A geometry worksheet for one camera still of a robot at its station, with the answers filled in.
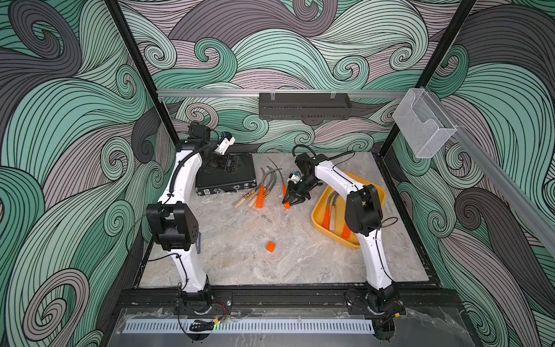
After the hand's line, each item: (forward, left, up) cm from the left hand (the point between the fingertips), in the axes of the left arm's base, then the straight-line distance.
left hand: (233, 161), depth 85 cm
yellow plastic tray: (-11, -42, -22) cm, 49 cm away
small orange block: (-26, -15, -23) cm, 38 cm away
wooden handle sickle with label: (-1, -5, -21) cm, 22 cm away
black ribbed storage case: (0, -2, -8) cm, 8 cm away
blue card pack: (-25, +14, -22) cm, 36 cm away
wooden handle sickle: (-7, -7, -22) cm, 24 cm away
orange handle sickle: (-2, -10, -21) cm, 23 cm away
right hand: (-11, -21, -15) cm, 28 cm away
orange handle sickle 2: (-12, -23, -14) cm, 29 cm away
